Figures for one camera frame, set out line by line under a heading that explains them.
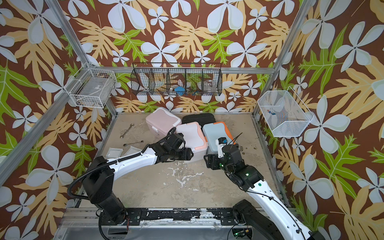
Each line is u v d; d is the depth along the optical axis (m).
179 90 0.94
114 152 0.97
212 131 0.91
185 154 0.75
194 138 0.88
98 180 0.45
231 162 0.54
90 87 0.87
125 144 1.02
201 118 1.12
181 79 0.96
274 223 0.44
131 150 0.99
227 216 0.73
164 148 0.66
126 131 1.11
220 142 0.65
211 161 0.65
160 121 0.95
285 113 0.84
